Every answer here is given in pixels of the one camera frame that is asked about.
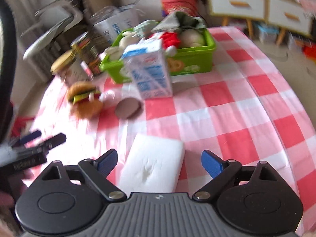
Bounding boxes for burger plush toy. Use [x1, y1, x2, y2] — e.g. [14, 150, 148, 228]
[66, 81, 103, 119]

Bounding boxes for white sponge block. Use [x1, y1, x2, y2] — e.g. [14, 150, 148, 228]
[118, 134, 185, 195]

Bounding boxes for grey knit cloth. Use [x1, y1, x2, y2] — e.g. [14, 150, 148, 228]
[152, 11, 206, 33]

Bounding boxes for left hand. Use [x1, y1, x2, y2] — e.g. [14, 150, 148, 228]
[0, 191, 15, 208]

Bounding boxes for gold lid cookie jar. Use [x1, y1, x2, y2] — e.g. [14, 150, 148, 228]
[50, 50, 90, 87]

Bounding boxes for brown round pad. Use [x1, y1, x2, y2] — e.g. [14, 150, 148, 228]
[115, 97, 141, 119]

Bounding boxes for pink checkered tablecloth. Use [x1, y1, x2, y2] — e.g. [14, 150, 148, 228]
[32, 27, 315, 233]

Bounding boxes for black drink can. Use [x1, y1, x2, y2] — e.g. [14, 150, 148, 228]
[70, 32, 102, 76]

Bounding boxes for white bunny plush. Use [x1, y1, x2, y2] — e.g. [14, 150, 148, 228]
[105, 31, 140, 61]

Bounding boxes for blue white milk carton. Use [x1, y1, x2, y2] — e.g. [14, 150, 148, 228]
[122, 39, 173, 100]

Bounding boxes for green plastic bin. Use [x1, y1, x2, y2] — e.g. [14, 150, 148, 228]
[99, 20, 218, 85]

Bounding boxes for white office chair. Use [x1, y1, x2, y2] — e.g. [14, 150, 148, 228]
[20, 0, 85, 61]

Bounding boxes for white printed paper bag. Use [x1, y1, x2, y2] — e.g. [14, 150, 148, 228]
[90, 0, 142, 43]

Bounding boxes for red santa plush toy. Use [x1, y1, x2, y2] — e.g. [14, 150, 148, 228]
[150, 32, 181, 57]

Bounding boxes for red Lays bucket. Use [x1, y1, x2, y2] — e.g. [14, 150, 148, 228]
[160, 0, 198, 17]

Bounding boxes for wooden shelf cabinet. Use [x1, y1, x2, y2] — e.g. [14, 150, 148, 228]
[208, 0, 313, 45]

